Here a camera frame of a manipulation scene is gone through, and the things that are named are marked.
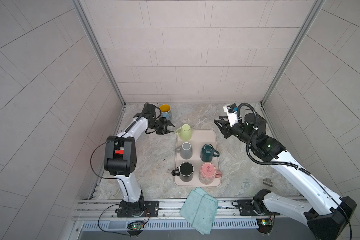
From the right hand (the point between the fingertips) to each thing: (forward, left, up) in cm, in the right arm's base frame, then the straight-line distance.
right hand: (216, 119), depth 68 cm
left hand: (+12, +19, -15) cm, 27 cm away
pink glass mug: (-17, +5, -20) cm, 27 cm away
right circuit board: (-38, -20, -33) cm, 54 cm away
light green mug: (+9, +15, -22) cm, 28 cm away
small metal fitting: (-20, -27, -30) cm, 45 cm away
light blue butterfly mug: (+25, +27, -19) cm, 41 cm away
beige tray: (-6, +9, -31) cm, 33 cm away
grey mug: (-3, +15, -22) cm, 27 cm away
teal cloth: (-31, +10, -29) cm, 43 cm away
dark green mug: (-6, +3, -21) cm, 22 cm away
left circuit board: (-36, +39, -27) cm, 60 cm away
